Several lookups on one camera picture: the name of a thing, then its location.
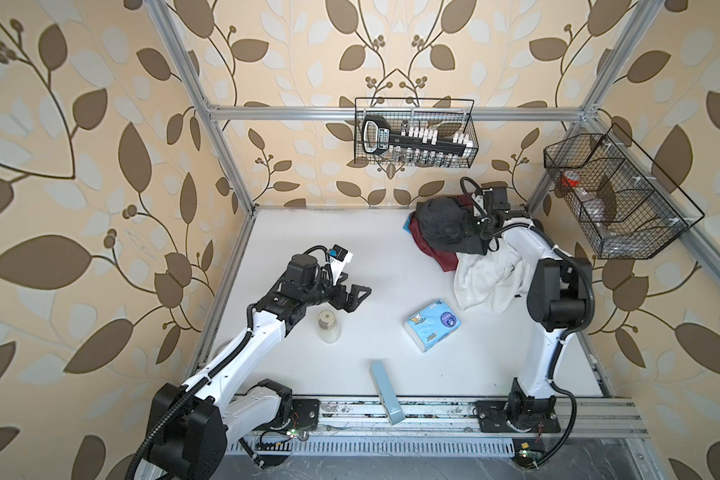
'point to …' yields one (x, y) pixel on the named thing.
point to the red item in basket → (571, 178)
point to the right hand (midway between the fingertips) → (472, 225)
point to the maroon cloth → (447, 259)
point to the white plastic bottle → (328, 327)
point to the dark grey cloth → (449, 224)
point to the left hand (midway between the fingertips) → (359, 281)
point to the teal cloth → (407, 224)
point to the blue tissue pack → (431, 324)
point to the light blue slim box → (392, 408)
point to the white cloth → (494, 278)
